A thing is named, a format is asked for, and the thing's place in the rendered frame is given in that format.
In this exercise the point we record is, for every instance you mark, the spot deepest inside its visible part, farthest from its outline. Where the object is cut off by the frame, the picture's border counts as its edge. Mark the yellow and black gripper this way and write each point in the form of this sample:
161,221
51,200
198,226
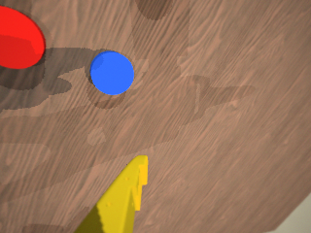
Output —
114,212

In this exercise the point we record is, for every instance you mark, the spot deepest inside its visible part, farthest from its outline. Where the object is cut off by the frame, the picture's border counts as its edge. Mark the blue disc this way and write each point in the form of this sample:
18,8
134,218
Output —
111,72

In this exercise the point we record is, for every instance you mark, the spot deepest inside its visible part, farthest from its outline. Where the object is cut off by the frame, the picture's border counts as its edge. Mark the red disc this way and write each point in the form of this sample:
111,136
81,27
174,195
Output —
22,42

